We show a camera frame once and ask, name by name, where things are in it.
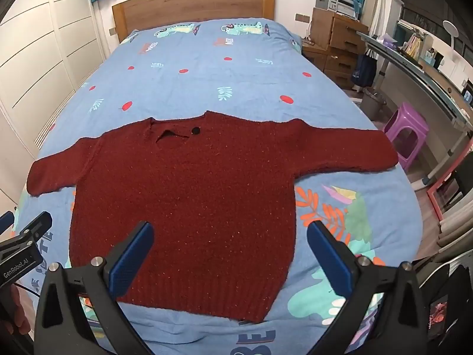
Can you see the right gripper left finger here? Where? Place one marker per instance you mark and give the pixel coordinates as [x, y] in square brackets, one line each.
[61, 325]

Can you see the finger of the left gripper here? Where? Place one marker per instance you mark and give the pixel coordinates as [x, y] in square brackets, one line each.
[36, 229]
[6, 221]

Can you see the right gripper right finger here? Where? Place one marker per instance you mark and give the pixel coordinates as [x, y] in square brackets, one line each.
[400, 324]

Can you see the dark red knit sweater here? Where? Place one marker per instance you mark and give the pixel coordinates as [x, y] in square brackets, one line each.
[219, 192]

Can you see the person's left hand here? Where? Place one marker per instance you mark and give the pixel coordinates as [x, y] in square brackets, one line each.
[19, 319]

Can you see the white wardrobe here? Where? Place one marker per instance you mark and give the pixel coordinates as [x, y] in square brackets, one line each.
[48, 49]

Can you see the purple plastic stool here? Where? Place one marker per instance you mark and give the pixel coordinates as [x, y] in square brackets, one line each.
[407, 130]

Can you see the grey waste bin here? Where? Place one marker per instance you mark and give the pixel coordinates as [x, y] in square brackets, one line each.
[372, 103]

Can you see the grey desk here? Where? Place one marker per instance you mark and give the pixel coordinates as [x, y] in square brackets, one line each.
[440, 97]

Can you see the dark blue hanging bag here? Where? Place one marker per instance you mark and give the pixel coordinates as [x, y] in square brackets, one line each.
[365, 70]

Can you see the wooden drawer cabinet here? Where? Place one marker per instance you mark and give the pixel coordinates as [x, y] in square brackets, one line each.
[333, 45]

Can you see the white desk lamp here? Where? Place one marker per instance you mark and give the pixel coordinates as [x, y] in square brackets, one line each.
[452, 30]

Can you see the wooden headboard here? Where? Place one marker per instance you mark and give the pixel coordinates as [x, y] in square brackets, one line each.
[146, 14]

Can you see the white printer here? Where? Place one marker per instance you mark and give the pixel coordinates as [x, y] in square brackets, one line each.
[349, 8]

